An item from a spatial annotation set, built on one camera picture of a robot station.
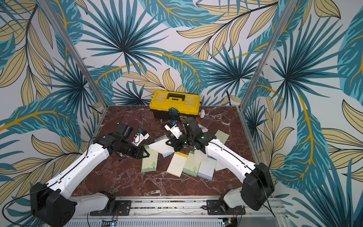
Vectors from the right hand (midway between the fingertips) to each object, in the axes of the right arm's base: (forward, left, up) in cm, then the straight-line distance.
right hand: (168, 141), depth 76 cm
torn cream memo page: (0, -19, -20) cm, 27 cm away
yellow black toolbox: (+31, -12, -3) cm, 34 cm away
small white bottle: (+34, -24, -16) cm, 45 cm away
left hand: (-7, +12, -4) cm, 14 cm away
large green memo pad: (-6, -13, -20) cm, 25 cm away
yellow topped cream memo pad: (-4, -4, -21) cm, 22 cm away
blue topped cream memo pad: (+13, +7, -19) cm, 24 cm away
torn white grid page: (-7, -31, -20) cm, 37 cm away
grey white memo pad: (-8, -22, -19) cm, 31 cm away
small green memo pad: (-10, +10, -7) cm, 16 cm away
